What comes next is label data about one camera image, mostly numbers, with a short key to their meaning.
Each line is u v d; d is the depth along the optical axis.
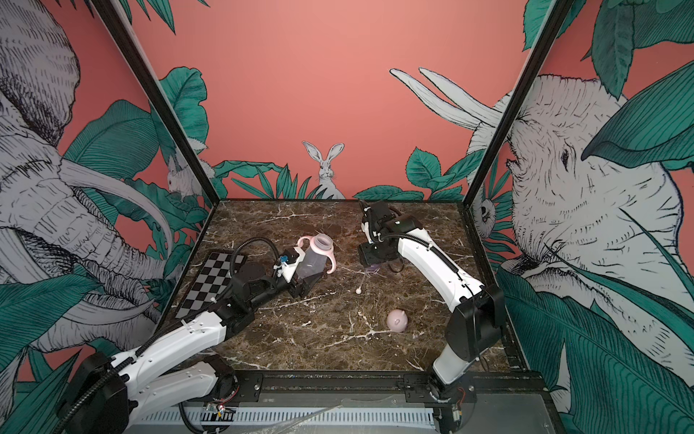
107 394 0.39
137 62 0.78
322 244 0.71
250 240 0.56
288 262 0.64
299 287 0.68
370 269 0.98
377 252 0.70
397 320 0.82
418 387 0.73
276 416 0.70
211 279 0.93
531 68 0.79
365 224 0.76
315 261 0.74
